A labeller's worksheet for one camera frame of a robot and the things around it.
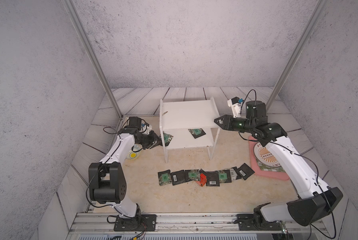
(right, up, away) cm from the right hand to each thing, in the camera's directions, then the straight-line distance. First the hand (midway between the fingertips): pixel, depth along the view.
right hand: (216, 120), depth 70 cm
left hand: (-27, -11, +15) cm, 33 cm away
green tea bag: (-25, -9, +16) cm, 31 cm away
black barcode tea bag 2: (+20, -29, +19) cm, 40 cm away
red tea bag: (-4, -33, +16) cm, 37 cm away
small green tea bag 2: (+7, -31, +17) cm, 36 cm away
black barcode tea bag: (-19, -33, +19) cm, 42 cm away
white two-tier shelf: (-13, -1, +2) cm, 13 cm away
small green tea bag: (-7, -7, +19) cm, 22 cm away
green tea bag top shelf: (-9, -31, +19) cm, 37 cm away
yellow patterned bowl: (-40, -16, +3) cm, 43 cm away
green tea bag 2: (-26, -32, +18) cm, 45 cm away
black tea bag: (+1, -33, +17) cm, 37 cm away
